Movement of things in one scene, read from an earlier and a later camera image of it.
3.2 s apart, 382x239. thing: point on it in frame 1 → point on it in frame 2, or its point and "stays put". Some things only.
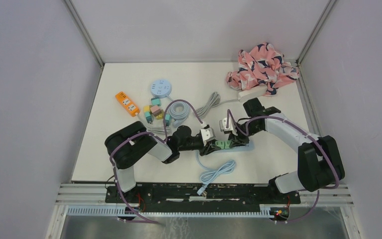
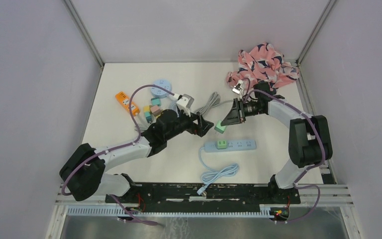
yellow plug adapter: (146, 108) stays put
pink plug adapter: (155, 110) stays put
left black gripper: (207, 149) → (203, 127)
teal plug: (148, 117) stays put
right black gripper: (238, 140) → (237, 115)
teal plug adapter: (156, 101) stays put
